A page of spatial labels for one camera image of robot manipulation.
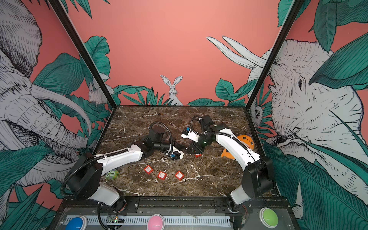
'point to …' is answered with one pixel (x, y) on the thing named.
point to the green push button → (269, 218)
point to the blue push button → (77, 223)
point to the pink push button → (156, 222)
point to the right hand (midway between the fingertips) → (188, 148)
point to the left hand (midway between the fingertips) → (185, 142)
